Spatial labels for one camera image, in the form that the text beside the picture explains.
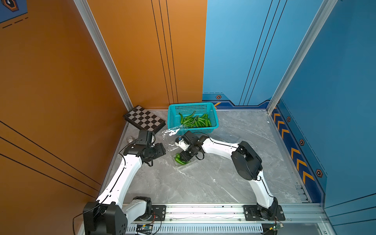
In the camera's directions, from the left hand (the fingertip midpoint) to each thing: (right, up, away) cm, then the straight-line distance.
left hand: (161, 149), depth 83 cm
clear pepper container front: (+10, -9, +6) cm, 15 cm away
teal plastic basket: (+18, +18, +26) cm, 36 cm away
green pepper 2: (+26, +16, +26) cm, 40 cm away
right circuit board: (+58, -35, -13) cm, 69 cm away
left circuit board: (-6, -38, -11) cm, 40 cm away
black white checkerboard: (-19, +18, +26) cm, 37 cm away
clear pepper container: (+40, +3, +17) cm, 44 cm away
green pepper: (+17, +21, +32) cm, 42 cm away
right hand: (+12, -6, +10) cm, 16 cm away
